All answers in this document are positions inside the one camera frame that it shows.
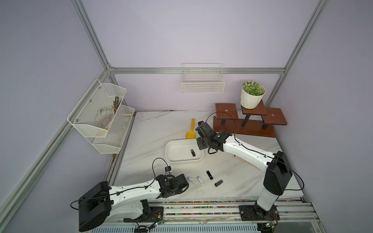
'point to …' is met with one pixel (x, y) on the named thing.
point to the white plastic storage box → (178, 151)
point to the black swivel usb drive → (218, 183)
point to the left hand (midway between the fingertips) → (176, 189)
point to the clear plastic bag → (104, 116)
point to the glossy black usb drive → (209, 175)
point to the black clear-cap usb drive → (193, 152)
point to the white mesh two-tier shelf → (108, 141)
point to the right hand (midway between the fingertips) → (203, 142)
